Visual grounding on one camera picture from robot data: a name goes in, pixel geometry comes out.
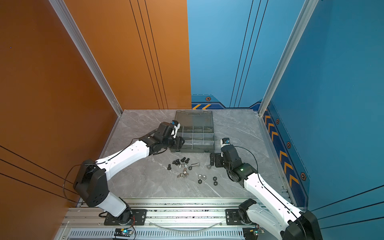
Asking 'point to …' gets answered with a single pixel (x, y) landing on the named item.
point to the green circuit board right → (252, 233)
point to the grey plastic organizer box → (196, 128)
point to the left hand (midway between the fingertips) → (181, 139)
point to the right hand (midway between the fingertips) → (216, 155)
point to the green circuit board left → (123, 232)
